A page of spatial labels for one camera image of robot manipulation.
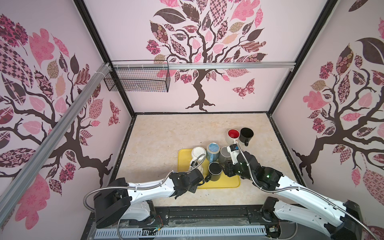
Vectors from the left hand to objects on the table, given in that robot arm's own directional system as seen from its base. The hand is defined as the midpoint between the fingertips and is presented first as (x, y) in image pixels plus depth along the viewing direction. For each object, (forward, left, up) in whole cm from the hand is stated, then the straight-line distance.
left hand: (191, 183), depth 83 cm
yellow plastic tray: (+18, +5, -2) cm, 19 cm away
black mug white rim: (+5, -13, +8) cm, 16 cm away
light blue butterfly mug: (+15, -12, +10) cm, 22 cm away
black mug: (+30, -36, +6) cm, 48 cm away
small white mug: (+32, -29, +3) cm, 43 cm away
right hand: (+6, -16, +15) cm, 22 cm away
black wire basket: (+59, +35, +32) cm, 76 cm away
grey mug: (+13, -19, +10) cm, 25 cm away
